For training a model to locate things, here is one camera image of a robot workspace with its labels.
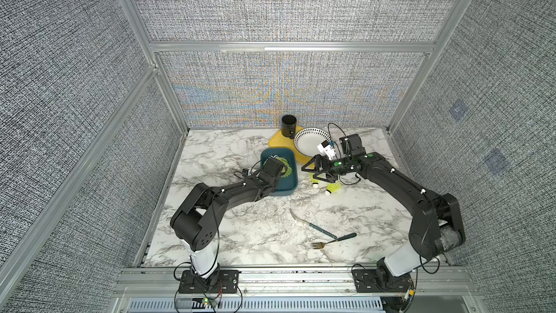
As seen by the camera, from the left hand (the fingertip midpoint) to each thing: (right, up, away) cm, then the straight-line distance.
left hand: (282, 168), depth 94 cm
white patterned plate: (+14, +13, +19) cm, 27 cm away
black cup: (+4, +20, +18) cm, 27 cm away
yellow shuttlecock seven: (+22, -9, +1) cm, 24 cm away
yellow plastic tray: (-2, +14, +22) cm, 26 cm away
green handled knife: (+12, -22, -8) cm, 27 cm away
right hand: (+10, +1, -13) cm, 16 cm away
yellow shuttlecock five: (+3, 0, +6) cm, 7 cm away
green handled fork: (+15, -28, -13) cm, 34 cm away
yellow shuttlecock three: (+15, -6, +3) cm, 17 cm away
